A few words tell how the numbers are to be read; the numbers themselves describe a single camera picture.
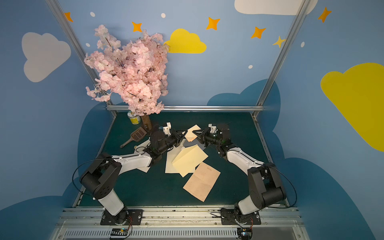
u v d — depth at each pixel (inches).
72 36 30.8
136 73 28.1
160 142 26.9
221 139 27.1
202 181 34.1
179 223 29.2
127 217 28.1
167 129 32.1
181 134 32.3
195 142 31.6
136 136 42.3
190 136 32.3
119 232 28.7
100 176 18.4
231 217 29.4
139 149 26.9
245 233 28.8
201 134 30.1
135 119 43.7
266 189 17.4
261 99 44.2
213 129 32.9
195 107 51.4
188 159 37.8
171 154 37.6
